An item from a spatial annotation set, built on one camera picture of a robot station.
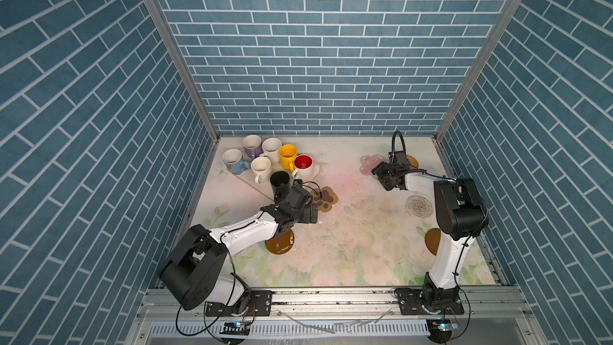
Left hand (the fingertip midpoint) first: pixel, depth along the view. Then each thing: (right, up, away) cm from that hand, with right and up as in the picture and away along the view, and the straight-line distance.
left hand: (312, 210), depth 89 cm
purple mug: (-28, +25, +20) cm, 43 cm away
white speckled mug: (-19, +24, +19) cm, 36 cm away
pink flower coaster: (+27, +18, +23) cm, 40 cm away
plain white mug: (-22, +15, +11) cm, 29 cm away
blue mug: (-33, +18, +9) cm, 38 cm away
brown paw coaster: (+5, +3, +12) cm, 13 cm away
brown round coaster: (-11, -11, -3) cm, 16 cm away
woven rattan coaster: (+47, +18, +23) cm, 56 cm away
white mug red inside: (-4, +16, +15) cm, 22 cm away
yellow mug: (-11, +22, +16) cm, 29 cm away
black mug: (-13, +11, +4) cm, 17 cm away
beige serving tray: (-28, +12, +13) cm, 33 cm away
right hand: (+28, +13, +15) cm, 35 cm away
